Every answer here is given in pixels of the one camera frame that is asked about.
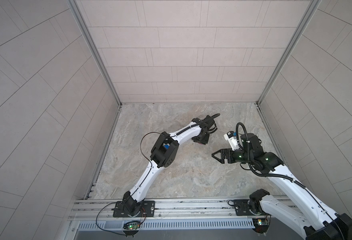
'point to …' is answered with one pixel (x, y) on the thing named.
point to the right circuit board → (261, 222)
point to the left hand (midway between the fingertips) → (206, 140)
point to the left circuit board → (133, 226)
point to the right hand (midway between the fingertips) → (217, 155)
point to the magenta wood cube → (200, 143)
